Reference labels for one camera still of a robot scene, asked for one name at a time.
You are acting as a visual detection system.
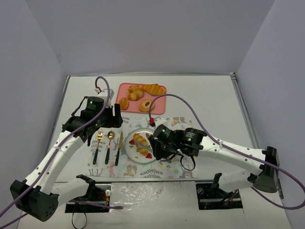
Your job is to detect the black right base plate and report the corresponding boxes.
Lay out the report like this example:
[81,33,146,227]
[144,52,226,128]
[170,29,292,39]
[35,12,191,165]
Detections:
[196,183,243,210]

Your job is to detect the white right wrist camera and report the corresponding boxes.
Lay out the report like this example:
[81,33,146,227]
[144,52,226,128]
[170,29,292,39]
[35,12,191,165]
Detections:
[149,117,167,129]

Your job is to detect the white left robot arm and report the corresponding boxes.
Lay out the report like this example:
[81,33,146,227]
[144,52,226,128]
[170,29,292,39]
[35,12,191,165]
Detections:
[10,96,122,222]

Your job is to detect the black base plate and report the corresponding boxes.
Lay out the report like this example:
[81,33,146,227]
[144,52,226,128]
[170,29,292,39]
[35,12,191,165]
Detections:
[64,185,112,214]
[196,183,243,210]

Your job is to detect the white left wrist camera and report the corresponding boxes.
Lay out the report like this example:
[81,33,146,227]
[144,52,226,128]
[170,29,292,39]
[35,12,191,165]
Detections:
[95,88,114,107]

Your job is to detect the small orange round bun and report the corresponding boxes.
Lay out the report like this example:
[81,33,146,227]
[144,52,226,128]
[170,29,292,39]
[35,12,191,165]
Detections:
[119,97,129,110]

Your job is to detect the gold knife green handle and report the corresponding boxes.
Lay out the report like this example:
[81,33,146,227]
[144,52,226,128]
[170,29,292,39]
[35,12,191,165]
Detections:
[115,132,123,166]

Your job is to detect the patterned white placemat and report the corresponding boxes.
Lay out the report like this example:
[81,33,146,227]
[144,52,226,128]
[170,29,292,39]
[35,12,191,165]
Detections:
[85,116,197,179]

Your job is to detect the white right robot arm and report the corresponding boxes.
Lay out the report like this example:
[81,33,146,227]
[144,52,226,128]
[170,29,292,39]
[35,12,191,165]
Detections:
[133,125,278,193]

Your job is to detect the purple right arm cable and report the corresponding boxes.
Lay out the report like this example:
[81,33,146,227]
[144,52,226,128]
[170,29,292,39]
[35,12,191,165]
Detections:
[148,94,305,210]

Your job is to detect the white watermelon pattern plate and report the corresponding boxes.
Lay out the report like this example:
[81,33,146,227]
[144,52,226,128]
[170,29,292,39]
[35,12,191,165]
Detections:
[124,128,156,164]

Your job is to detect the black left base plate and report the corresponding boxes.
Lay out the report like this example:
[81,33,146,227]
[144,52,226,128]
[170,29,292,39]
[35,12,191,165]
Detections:
[64,185,112,214]

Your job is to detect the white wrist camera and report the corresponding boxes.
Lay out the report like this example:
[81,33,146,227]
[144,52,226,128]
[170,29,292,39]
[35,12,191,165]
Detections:
[95,88,114,107]
[149,117,167,129]

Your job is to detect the pink rectangular tray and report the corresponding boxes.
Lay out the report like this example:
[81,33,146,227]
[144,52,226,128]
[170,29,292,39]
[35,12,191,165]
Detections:
[115,83,166,115]

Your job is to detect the long striped croissant bread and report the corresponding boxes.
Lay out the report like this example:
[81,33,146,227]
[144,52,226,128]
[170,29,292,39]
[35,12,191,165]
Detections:
[142,83,166,96]

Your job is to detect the ring donut bread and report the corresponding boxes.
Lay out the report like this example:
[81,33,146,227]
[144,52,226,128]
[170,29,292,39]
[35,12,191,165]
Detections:
[139,99,152,112]

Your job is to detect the small striped bread roll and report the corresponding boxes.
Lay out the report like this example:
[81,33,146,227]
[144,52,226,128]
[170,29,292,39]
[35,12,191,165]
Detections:
[133,133,149,156]

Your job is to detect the twisted round bread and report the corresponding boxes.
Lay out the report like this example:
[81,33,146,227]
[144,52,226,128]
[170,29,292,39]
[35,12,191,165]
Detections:
[127,85,144,101]

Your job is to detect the gold spoon green handle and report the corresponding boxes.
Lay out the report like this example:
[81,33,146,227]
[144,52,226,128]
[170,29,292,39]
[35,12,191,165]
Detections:
[104,131,115,165]

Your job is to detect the gold fork green handle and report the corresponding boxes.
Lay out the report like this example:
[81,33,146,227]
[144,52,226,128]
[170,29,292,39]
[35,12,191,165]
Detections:
[92,130,103,165]

